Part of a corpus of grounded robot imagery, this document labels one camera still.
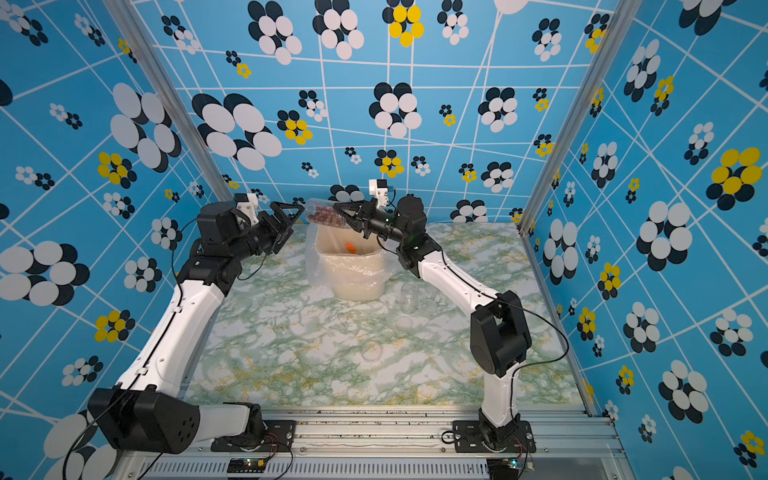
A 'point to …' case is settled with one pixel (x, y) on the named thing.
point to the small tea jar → (409, 293)
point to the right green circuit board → (503, 468)
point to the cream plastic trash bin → (354, 267)
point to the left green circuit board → (246, 465)
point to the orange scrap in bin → (351, 248)
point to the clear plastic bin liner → (312, 274)
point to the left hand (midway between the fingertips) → (302, 213)
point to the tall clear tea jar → (429, 305)
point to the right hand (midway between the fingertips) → (338, 207)
